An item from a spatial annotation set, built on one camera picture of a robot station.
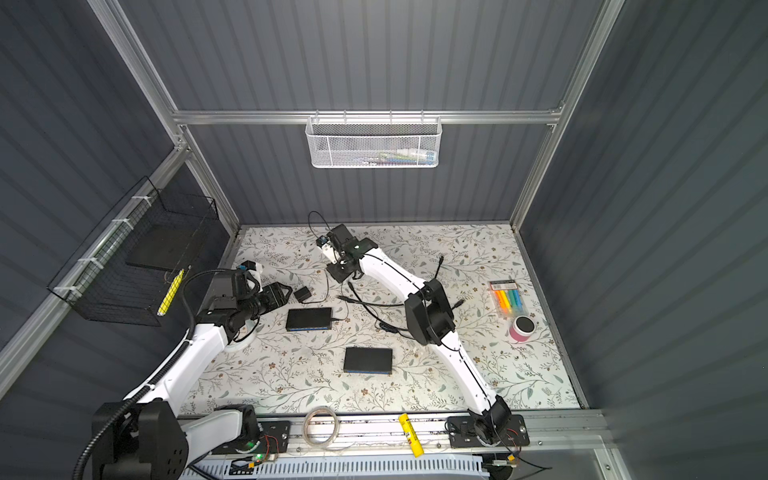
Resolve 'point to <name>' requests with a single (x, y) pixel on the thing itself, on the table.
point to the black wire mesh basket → (131, 268)
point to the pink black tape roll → (522, 328)
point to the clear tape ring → (306, 422)
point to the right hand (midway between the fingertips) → (338, 271)
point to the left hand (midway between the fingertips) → (283, 292)
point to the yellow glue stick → (413, 440)
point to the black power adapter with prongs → (302, 294)
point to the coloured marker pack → (507, 298)
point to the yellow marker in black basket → (170, 293)
